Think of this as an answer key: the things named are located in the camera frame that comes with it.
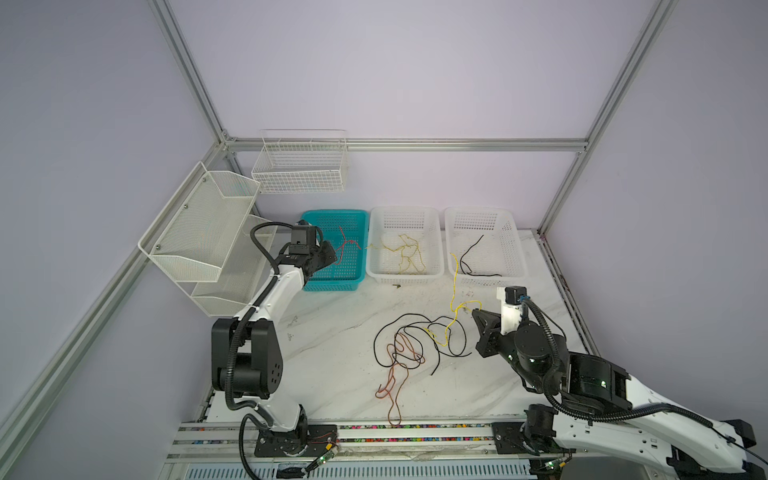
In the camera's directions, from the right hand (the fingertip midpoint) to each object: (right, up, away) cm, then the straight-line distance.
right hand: (469, 313), depth 64 cm
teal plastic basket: (-34, +22, +44) cm, 59 cm away
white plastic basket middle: (-20, +26, +55) cm, 63 cm away
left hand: (-37, +14, +27) cm, 47 cm away
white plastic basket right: (+21, +17, +51) cm, 57 cm away
